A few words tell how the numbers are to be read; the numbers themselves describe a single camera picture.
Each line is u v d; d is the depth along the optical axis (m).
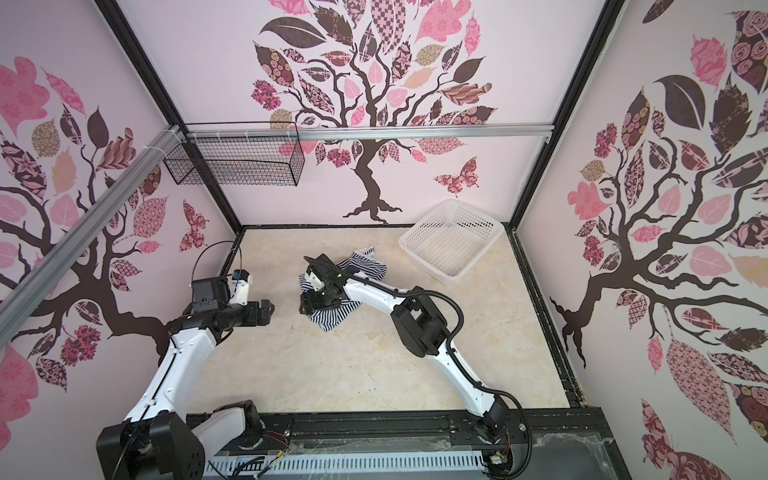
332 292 0.73
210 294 0.63
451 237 1.16
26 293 0.51
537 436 0.73
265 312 0.76
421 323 0.61
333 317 0.92
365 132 0.94
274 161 0.79
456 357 0.61
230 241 1.21
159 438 0.38
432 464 0.70
